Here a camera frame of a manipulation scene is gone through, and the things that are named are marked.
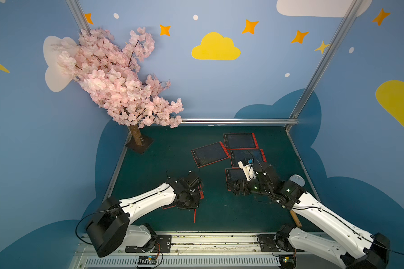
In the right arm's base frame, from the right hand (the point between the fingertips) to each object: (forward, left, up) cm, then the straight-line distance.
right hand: (236, 181), depth 75 cm
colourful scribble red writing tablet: (+28, -5, -19) cm, 34 cm away
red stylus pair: (+41, -19, -19) cm, 49 cm away
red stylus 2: (+29, -23, -19) cm, 42 cm away
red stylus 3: (-13, +18, -13) cm, 26 cm away
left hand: (-7, +17, -13) cm, 22 cm away
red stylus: (+33, +3, -19) cm, 38 cm away
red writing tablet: (+28, +12, -19) cm, 36 cm away
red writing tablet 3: (-1, +16, -18) cm, 24 cm away
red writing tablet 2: (+41, -8, -19) cm, 45 cm away
